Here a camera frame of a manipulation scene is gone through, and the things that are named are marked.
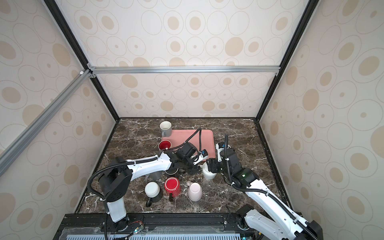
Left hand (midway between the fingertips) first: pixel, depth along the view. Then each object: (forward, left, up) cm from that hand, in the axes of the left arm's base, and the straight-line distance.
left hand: (203, 166), depth 84 cm
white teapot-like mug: (-4, -2, -2) cm, 5 cm away
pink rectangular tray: (+28, +17, -10) cm, 35 cm away
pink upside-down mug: (-14, +5, +1) cm, 15 cm away
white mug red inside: (+16, +24, -3) cm, 29 cm away
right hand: (0, -5, +7) cm, 8 cm away
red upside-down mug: (-11, +16, -2) cm, 20 cm away
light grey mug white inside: (+27, +24, 0) cm, 36 cm away
